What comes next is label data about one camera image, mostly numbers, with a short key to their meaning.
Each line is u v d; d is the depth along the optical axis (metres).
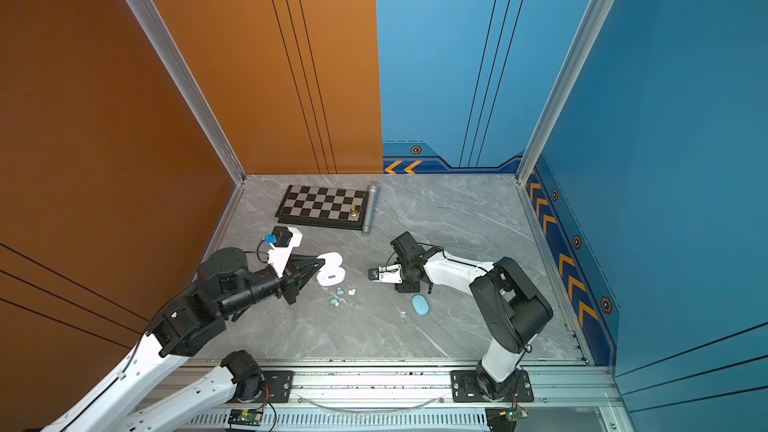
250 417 0.72
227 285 0.49
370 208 1.08
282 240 0.52
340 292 0.89
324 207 1.06
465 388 0.72
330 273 0.62
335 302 0.87
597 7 0.76
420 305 0.85
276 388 0.74
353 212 1.03
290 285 0.54
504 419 0.71
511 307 0.46
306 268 0.59
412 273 0.67
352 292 0.89
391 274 0.80
